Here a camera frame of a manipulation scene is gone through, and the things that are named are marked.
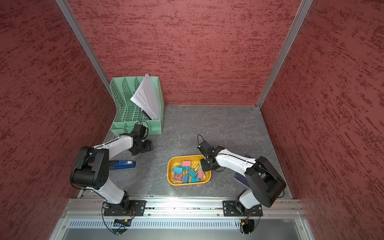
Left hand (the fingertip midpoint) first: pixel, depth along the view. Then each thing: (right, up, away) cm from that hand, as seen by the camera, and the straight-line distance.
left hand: (145, 151), depth 94 cm
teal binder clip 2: (+31, -10, -11) cm, 34 cm away
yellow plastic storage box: (+25, -8, -11) cm, 28 cm away
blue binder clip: (+27, -12, -13) cm, 32 cm away
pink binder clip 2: (+22, -11, -12) cm, 28 cm away
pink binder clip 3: (+35, -10, -11) cm, 38 cm away
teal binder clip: (+22, -8, -11) cm, 26 cm away
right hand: (+40, -9, -7) cm, 41 cm away
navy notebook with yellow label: (+59, -13, -10) cm, 62 cm away
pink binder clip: (+27, -6, -6) cm, 28 cm away
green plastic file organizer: (-17, +25, +13) cm, 33 cm away
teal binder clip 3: (+33, -13, -11) cm, 37 cm away
